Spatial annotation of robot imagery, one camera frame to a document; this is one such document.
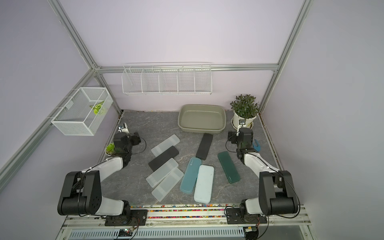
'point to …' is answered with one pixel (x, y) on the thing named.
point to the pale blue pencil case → (204, 188)
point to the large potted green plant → (244, 107)
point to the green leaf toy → (96, 107)
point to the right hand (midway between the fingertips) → (238, 129)
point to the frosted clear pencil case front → (163, 189)
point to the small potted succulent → (110, 149)
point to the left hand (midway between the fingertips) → (132, 132)
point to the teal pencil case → (188, 182)
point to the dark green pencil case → (228, 166)
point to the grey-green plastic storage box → (201, 118)
